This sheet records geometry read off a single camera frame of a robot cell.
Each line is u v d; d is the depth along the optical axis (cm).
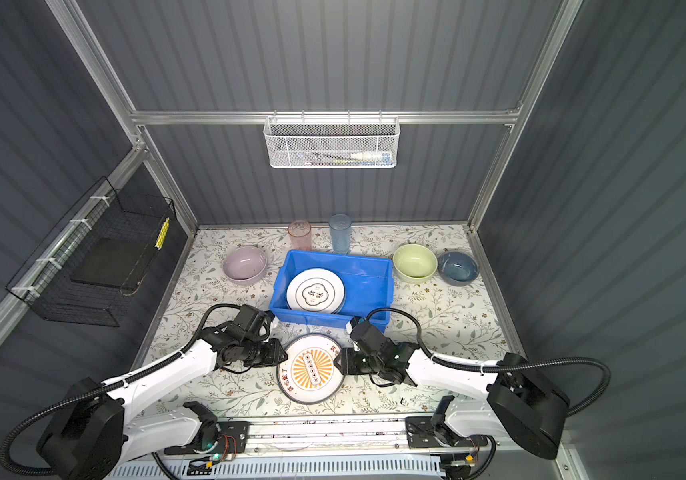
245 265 107
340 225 109
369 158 89
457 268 105
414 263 106
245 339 67
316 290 99
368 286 102
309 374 83
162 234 83
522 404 42
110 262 75
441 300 99
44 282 61
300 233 103
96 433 40
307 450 73
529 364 45
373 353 65
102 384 44
